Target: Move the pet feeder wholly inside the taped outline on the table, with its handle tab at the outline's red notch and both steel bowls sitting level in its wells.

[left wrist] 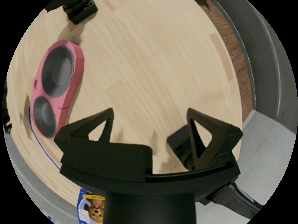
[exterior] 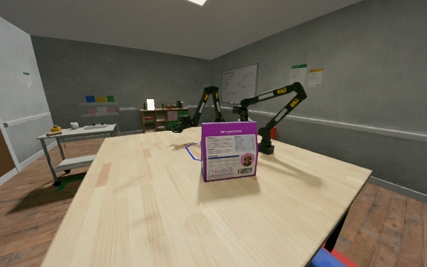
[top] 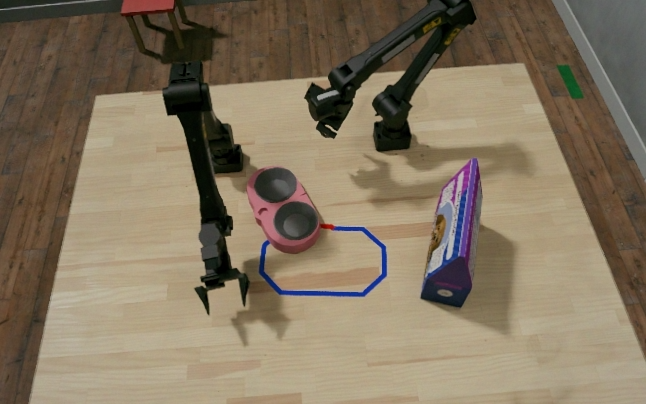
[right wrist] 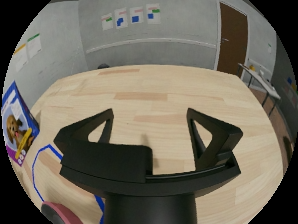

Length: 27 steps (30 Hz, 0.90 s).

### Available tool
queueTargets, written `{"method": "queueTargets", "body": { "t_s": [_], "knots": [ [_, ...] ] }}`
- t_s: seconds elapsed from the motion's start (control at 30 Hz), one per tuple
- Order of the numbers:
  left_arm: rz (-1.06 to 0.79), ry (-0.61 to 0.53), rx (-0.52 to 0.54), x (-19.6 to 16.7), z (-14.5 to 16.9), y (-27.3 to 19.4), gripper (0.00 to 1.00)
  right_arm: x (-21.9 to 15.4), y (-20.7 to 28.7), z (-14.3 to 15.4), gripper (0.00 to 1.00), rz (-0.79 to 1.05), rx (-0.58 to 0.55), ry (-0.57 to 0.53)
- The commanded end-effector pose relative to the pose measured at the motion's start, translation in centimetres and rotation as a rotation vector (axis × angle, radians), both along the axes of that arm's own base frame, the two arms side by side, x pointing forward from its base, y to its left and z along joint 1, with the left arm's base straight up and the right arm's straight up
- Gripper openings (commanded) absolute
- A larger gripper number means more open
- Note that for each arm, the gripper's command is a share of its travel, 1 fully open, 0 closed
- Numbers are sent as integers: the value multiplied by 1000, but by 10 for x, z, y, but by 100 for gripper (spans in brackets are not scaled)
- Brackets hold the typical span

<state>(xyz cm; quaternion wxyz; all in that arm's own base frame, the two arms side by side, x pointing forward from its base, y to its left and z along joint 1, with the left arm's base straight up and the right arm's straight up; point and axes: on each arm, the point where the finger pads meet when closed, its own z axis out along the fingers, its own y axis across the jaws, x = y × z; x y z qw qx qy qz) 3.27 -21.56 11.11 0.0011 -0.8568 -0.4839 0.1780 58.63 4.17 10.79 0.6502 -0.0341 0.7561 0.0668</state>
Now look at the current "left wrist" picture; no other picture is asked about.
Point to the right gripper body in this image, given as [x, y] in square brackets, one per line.
[7, 119]

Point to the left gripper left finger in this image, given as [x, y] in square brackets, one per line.
[82, 128]

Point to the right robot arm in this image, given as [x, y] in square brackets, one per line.
[71, 8]

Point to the grey steel bowl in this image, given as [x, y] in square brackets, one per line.
[44, 118]
[57, 70]

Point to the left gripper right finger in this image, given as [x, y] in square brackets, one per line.
[224, 137]

